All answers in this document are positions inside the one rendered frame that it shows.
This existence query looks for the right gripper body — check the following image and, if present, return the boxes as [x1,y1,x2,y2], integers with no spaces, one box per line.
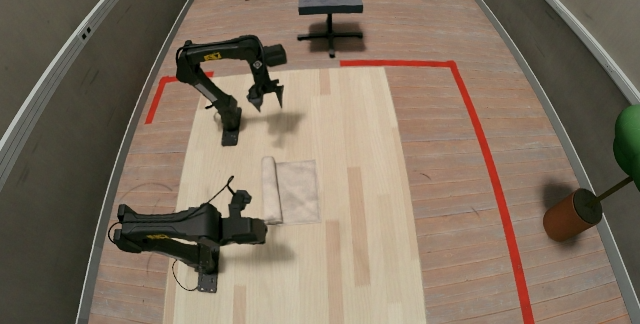
[228,193,265,244]

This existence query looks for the beige cloth towel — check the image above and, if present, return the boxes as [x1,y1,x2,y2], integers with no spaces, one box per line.
[261,156,321,226]

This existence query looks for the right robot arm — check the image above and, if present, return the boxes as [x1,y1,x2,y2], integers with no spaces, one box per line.
[113,203,265,293]

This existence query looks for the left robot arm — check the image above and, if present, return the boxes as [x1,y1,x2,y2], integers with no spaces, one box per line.
[176,39,287,146]

